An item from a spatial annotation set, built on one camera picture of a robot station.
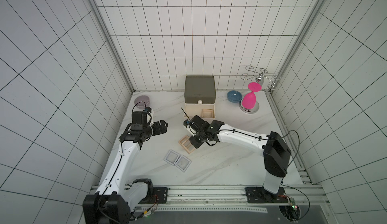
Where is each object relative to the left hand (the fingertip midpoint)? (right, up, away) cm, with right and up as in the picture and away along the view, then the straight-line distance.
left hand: (159, 128), depth 81 cm
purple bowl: (-19, +13, +26) cm, 34 cm away
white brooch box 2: (+13, -20, +2) cm, 24 cm away
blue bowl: (+50, +19, +33) cm, 63 cm away
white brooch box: (+6, -18, +5) cm, 20 cm away
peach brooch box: (+16, -8, -5) cm, 18 cm away
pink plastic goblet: (+53, +16, +9) cm, 56 cm away
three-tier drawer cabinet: (+23, +18, +9) cm, 31 cm away
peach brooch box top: (+13, -8, +12) cm, 19 cm away
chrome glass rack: (+60, +30, +7) cm, 67 cm away
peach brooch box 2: (+28, +7, +16) cm, 34 cm away
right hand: (+16, -7, 0) cm, 17 cm away
